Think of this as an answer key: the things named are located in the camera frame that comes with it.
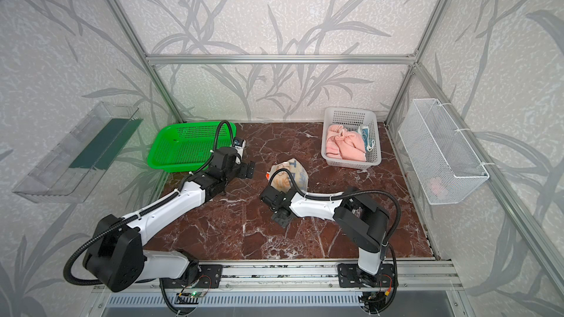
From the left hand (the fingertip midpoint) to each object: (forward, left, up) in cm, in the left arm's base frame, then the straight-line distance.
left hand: (246, 152), depth 86 cm
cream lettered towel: (-6, -14, -11) cm, 19 cm away
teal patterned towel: (+23, -55, -13) cm, 61 cm away
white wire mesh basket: (-17, -62, +18) cm, 67 cm away
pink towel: (+14, -42, -12) cm, 45 cm away
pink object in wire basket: (-16, -67, +5) cm, 69 cm away
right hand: (-15, -15, -17) cm, 27 cm away
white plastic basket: (+32, -49, -12) cm, 60 cm away
